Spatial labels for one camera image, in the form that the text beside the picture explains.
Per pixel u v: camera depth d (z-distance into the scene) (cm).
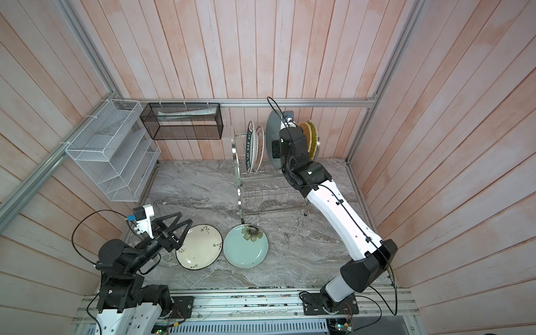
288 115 55
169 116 89
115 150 73
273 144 61
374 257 40
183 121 104
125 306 48
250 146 84
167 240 55
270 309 74
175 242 56
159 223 63
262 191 105
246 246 88
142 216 54
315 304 73
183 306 73
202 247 87
